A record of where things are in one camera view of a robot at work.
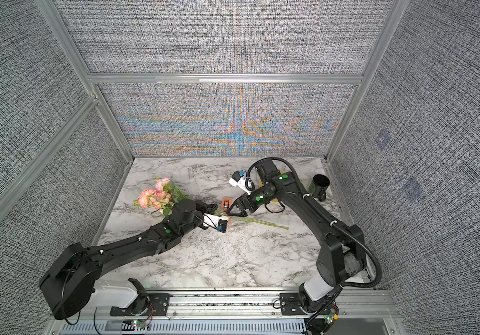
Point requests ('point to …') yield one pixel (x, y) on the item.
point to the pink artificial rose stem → (166, 195)
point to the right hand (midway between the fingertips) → (235, 204)
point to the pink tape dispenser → (226, 202)
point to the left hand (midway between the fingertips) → (217, 198)
